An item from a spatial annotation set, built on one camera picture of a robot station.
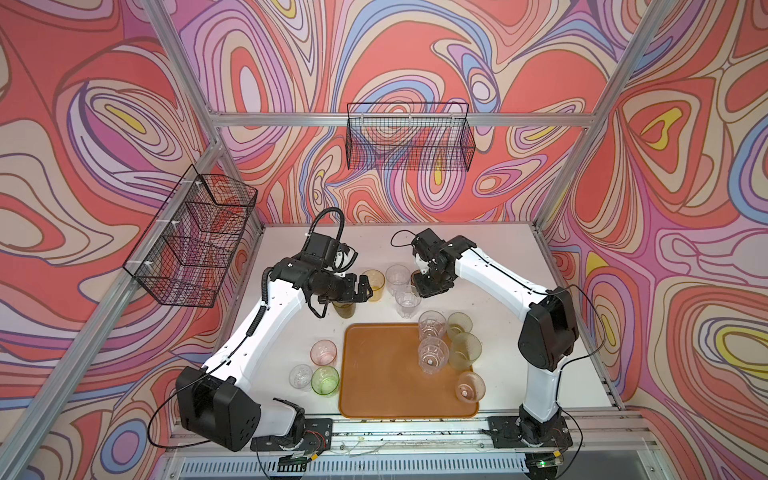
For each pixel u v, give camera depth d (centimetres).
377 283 95
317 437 72
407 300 96
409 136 97
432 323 92
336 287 65
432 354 86
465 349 85
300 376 80
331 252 62
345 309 91
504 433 73
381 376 84
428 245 69
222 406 38
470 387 80
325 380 82
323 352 84
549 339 51
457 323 89
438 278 73
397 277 101
